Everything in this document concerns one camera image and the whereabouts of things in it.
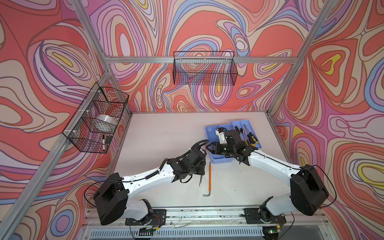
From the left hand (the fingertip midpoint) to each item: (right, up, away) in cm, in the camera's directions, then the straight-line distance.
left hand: (207, 166), depth 79 cm
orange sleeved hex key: (+2, -11, +7) cm, 13 cm away
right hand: (+2, +8, +5) cm, 9 cm away
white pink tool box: (+27, +18, +16) cm, 36 cm away
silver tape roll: (-51, +25, -6) cm, 57 cm away
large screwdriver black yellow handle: (+28, +14, +11) cm, 34 cm away
